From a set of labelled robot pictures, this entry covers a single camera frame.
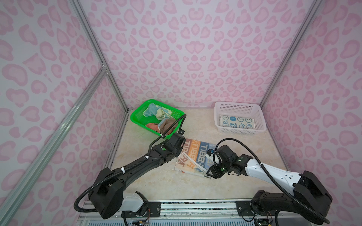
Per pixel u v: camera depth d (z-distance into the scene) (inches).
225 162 27.2
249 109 43.7
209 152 30.1
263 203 24.3
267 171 19.8
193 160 35.5
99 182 16.7
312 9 27.8
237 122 43.0
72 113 25.8
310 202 15.6
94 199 16.9
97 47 32.9
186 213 28.3
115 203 15.7
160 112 42.8
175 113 42.3
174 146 24.9
